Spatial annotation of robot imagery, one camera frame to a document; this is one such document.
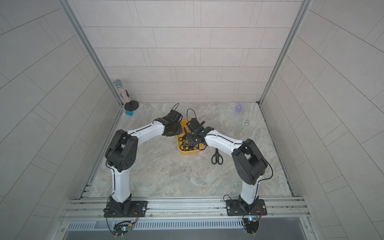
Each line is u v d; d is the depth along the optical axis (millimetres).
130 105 1130
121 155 510
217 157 885
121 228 654
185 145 922
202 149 723
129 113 1097
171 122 751
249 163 463
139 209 708
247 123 1039
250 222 681
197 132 683
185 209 722
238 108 1097
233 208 711
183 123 777
